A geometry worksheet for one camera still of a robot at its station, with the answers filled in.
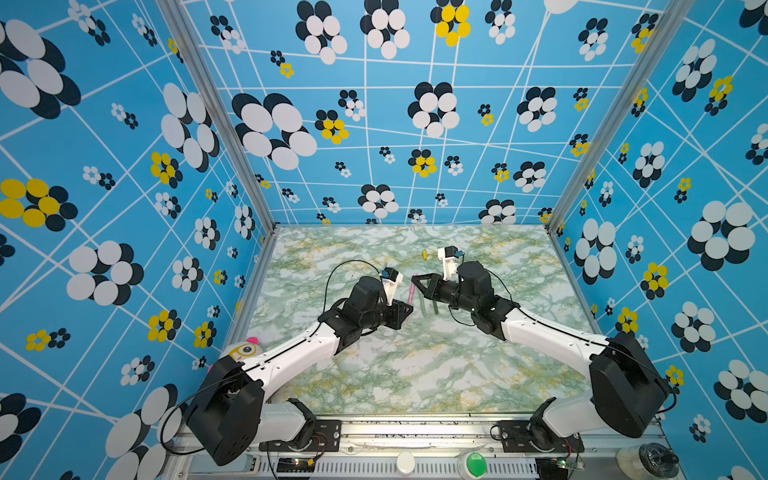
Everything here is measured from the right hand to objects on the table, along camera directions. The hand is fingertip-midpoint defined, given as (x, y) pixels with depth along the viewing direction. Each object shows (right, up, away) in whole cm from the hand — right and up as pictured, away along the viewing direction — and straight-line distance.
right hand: (413, 281), depth 80 cm
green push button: (+12, -37, -18) cm, 43 cm away
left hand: (0, -7, -1) cm, 7 cm away
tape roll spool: (+48, -36, -18) cm, 63 cm away
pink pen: (0, -3, -1) cm, 3 cm away
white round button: (-3, -38, -16) cm, 41 cm away
